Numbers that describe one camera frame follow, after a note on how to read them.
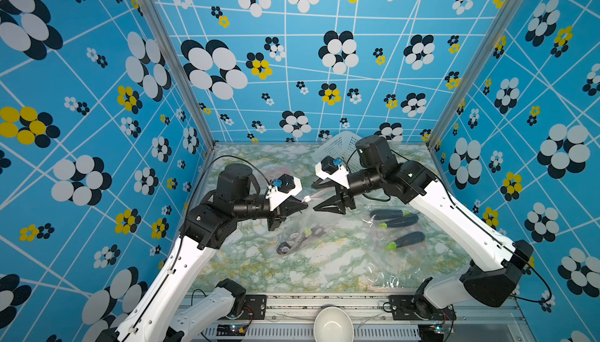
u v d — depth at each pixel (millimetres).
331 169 502
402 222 879
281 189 480
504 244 402
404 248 849
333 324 703
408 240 848
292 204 552
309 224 701
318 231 749
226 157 1150
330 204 543
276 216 502
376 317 724
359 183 540
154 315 373
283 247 693
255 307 740
